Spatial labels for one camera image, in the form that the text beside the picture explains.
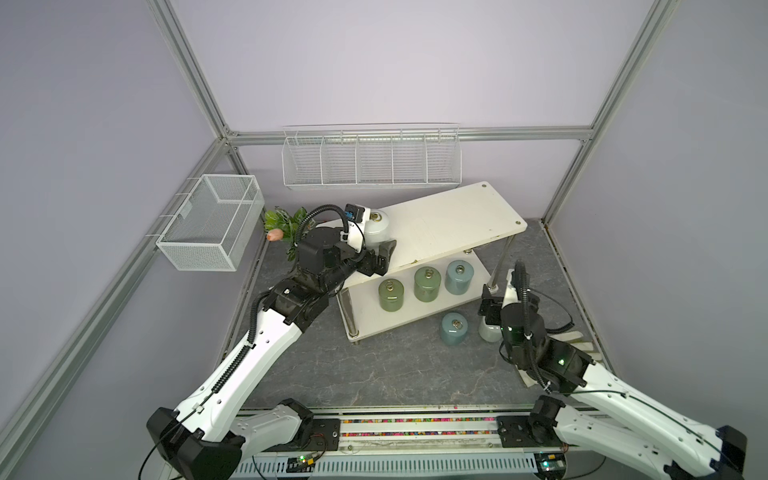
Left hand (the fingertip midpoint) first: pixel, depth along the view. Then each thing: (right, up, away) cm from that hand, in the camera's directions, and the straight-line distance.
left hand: (379, 238), depth 68 cm
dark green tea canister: (+3, -16, +17) cm, 23 cm away
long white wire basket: (-2, +29, +31) cm, 43 cm away
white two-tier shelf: (+16, -2, +1) cm, 17 cm away
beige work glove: (+54, -29, +22) cm, 65 cm away
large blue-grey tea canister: (+20, -25, +16) cm, 36 cm away
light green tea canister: (+13, -12, +20) cm, 27 cm away
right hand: (+30, -12, +6) cm, 33 cm away
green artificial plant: (-28, +4, +13) cm, 31 cm away
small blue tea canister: (+22, -11, +20) cm, 31 cm away
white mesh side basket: (-48, +3, +15) cm, 50 cm away
